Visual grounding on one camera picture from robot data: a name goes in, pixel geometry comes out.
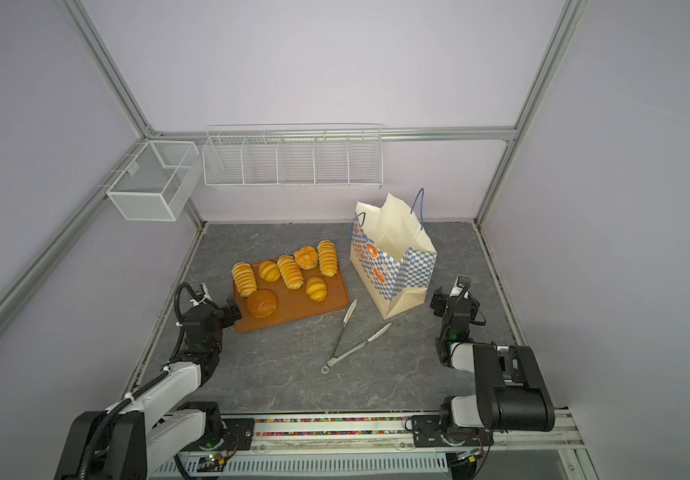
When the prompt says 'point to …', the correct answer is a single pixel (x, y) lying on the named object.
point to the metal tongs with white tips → (333, 359)
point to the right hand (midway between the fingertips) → (458, 293)
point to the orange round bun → (261, 303)
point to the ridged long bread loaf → (328, 258)
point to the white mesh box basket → (159, 182)
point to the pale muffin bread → (306, 257)
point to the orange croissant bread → (316, 289)
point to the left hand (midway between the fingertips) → (217, 303)
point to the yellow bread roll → (269, 270)
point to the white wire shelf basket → (294, 156)
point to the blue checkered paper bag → (391, 254)
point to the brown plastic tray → (292, 303)
